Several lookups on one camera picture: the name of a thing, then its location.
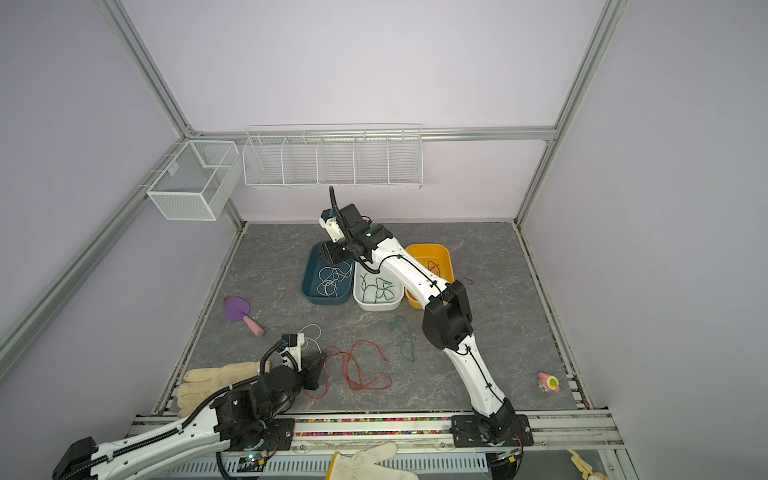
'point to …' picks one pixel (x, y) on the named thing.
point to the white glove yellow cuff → (362, 466)
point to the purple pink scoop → (236, 308)
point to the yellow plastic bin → (438, 258)
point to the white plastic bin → (375, 291)
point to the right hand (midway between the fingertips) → (327, 253)
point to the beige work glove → (200, 384)
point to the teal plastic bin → (311, 264)
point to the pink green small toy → (548, 383)
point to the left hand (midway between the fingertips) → (327, 360)
